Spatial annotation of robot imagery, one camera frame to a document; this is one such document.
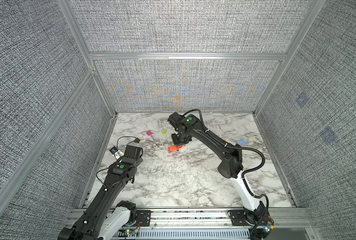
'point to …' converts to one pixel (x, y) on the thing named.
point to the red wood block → (178, 147)
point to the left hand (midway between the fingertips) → (130, 161)
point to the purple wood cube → (149, 133)
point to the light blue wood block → (241, 142)
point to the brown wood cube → (137, 140)
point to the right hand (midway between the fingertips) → (177, 142)
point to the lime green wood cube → (164, 131)
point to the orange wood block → (172, 148)
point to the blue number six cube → (177, 150)
